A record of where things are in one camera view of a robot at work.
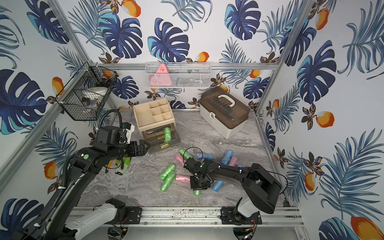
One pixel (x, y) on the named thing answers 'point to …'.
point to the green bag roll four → (167, 134)
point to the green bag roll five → (185, 155)
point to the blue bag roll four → (226, 159)
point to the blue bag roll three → (205, 156)
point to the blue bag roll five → (240, 165)
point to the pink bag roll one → (179, 159)
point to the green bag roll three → (197, 192)
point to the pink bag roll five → (233, 161)
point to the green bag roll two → (168, 181)
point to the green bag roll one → (167, 171)
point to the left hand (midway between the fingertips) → (142, 143)
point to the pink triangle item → (161, 78)
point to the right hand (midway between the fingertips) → (195, 188)
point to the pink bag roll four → (183, 179)
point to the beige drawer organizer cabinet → (153, 114)
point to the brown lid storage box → (223, 112)
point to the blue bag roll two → (216, 186)
